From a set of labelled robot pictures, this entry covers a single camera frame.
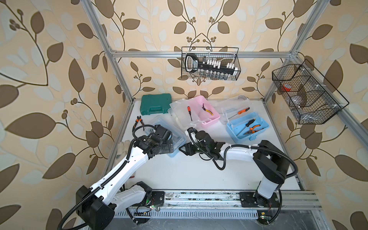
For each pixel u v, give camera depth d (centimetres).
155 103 112
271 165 47
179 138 87
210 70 87
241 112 101
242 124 99
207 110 112
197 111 109
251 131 99
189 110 99
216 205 74
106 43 87
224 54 91
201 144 70
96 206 37
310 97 75
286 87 81
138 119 108
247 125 103
